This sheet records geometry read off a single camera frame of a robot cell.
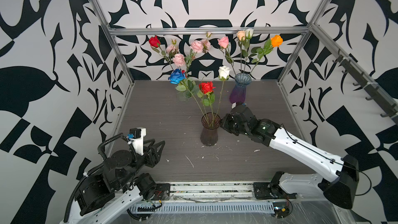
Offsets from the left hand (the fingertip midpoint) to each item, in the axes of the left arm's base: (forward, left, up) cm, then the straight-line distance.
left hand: (159, 139), depth 62 cm
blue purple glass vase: (+38, -42, -18) cm, 60 cm away
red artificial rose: (+23, -20, +4) cm, 31 cm away
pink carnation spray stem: (+43, -6, +5) cm, 44 cm away
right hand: (+11, -25, -6) cm, 28 cm away
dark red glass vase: (+13, -22, -11) cm, 28 cm away
